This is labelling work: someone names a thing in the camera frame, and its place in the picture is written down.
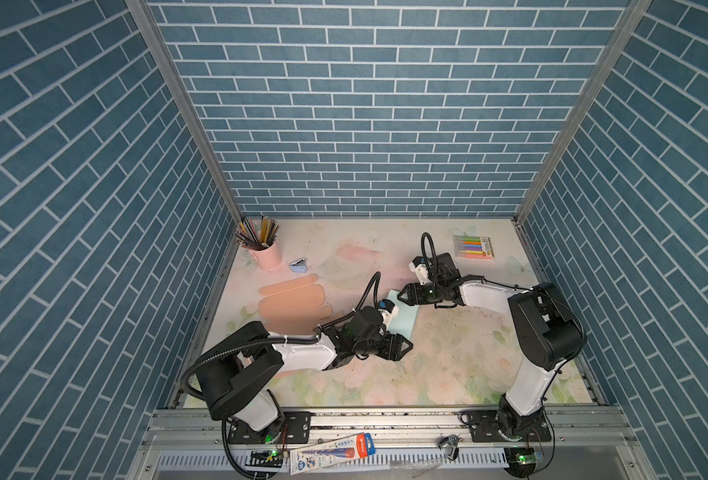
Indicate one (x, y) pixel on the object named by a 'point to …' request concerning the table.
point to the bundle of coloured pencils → (256, 235)
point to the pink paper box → (293, 306)
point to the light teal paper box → (404, 321)
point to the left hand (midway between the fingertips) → (405, 346)
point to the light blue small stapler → (299, 266)
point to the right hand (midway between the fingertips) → (404, 292)
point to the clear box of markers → (476, 247)
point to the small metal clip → (451, 439)
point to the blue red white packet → (331, 453)
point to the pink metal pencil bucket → (268, 258)
